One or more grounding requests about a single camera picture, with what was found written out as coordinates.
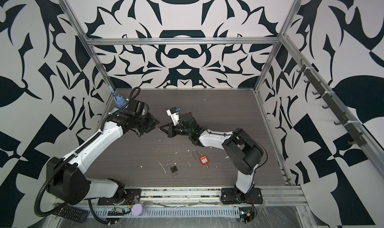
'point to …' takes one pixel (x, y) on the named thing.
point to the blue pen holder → (118, 100)
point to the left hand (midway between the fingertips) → (158, 120)
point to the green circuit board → (116, 211)
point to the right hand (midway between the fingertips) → (160, 129)
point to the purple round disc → (136, 209)
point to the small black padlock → (174, 169)
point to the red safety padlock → (204, 160)
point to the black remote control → (71, 213)
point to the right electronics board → (247, 214)
